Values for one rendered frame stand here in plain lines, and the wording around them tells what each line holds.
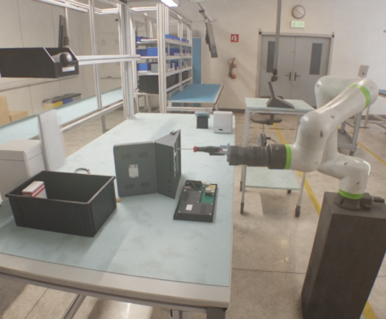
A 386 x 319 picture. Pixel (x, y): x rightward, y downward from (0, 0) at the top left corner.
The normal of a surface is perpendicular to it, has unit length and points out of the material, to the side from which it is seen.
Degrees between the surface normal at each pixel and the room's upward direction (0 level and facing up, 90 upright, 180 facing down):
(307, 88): 90
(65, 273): 0
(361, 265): 90
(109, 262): 0
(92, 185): 90
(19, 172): 90
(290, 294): 0
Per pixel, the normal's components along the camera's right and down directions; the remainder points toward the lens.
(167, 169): -0.58, 0.29
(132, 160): 0.28, 0.34
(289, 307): 0.00, -0.93
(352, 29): -0.15, 0.36
